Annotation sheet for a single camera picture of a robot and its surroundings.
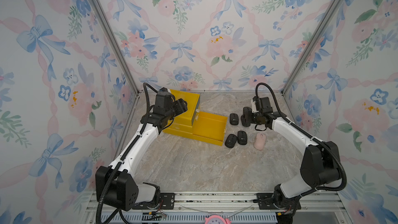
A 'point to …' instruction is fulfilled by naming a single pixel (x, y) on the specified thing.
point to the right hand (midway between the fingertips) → (249, 115)
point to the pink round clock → (216, 219)
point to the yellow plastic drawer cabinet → (182, 123)
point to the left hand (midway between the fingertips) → (184, 104)
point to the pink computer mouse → (259, 141)
